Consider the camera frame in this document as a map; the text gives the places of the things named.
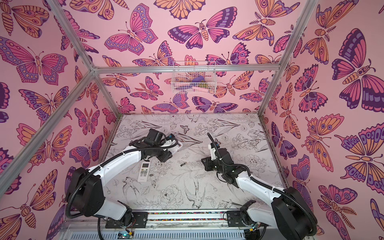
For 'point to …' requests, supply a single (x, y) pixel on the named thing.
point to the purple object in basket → (198, 79)
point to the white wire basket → (193, 82)
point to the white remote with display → (174, 149)
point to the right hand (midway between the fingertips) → (202, 158)
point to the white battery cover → (220, 177)
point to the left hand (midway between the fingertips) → (169, 150)
